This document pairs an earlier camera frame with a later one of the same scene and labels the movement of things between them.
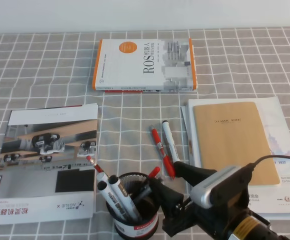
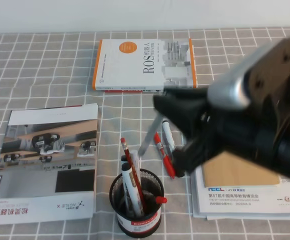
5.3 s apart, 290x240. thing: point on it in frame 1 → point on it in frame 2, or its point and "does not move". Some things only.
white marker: x=115 y=181 → x=123 y=159
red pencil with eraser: x=96 y=165 → x=138 y=185
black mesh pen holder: x=148 y=224 → x=148 y=223
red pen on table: x=169 y=166 does not move
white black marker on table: x=171 y=141 does not move
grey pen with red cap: x=147 y=188 → x=150 y=134
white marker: x=107 y=191 → x=133 y=201
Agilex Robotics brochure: x=42 y=172 does not move
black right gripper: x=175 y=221 → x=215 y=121
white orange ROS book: x=145 y=64 does not move
